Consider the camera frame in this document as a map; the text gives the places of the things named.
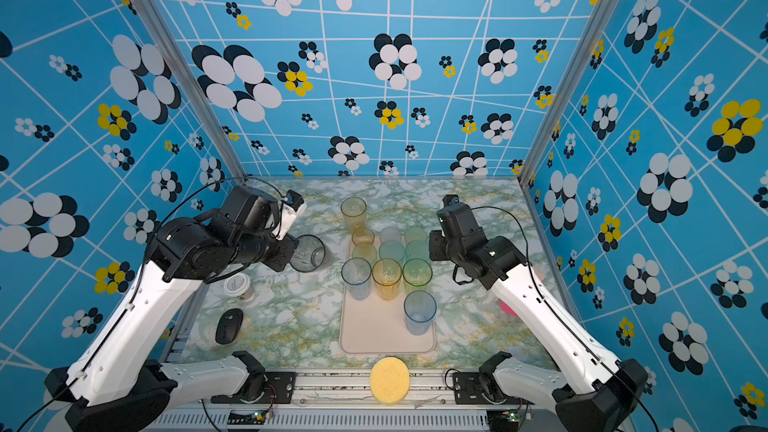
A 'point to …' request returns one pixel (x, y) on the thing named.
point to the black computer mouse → (228, 326)
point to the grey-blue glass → (356, 272)
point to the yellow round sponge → (390, 380)
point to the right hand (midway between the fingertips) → (439, 238)
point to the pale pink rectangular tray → (378, 326)
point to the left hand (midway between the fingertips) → (297, 242)
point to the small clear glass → (390, 234)
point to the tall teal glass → (392, 249)
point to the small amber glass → (363, 237)
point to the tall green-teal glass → (417, 250)
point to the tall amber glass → (354, 210)
